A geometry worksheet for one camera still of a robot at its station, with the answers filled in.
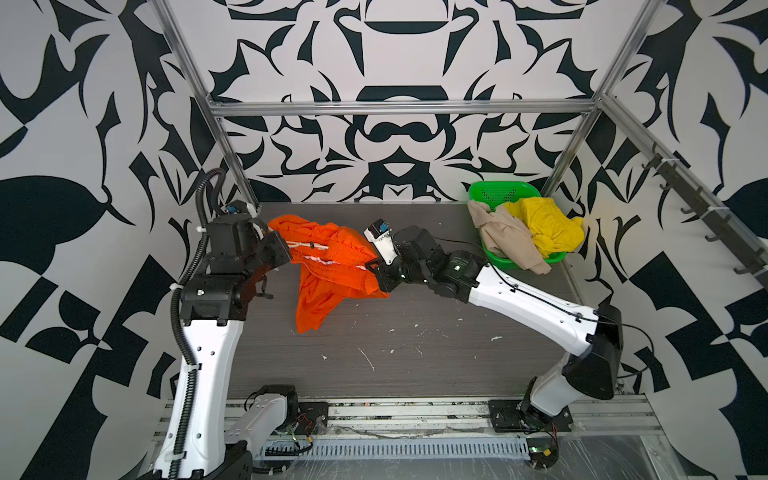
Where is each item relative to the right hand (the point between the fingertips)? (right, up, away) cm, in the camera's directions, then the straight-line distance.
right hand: (370, 263), depth 71 cm
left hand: (-20, +7, -6) cm, 22 cm away
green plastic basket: (+46, +23, +47) cm, 70 cm away
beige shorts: (+40, +7, +20) cm, 45 cm away
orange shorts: (-8, +1, -1) cm, 8 cm away
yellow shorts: (+58, +8, +26) cm, 64 cm away
